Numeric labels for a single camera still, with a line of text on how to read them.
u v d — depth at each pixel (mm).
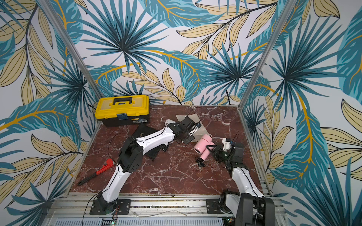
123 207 731
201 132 994
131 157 547
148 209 733
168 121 1032
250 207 427
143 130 1034
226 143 800
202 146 846
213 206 737
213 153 762
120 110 950
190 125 746
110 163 864
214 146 792
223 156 734
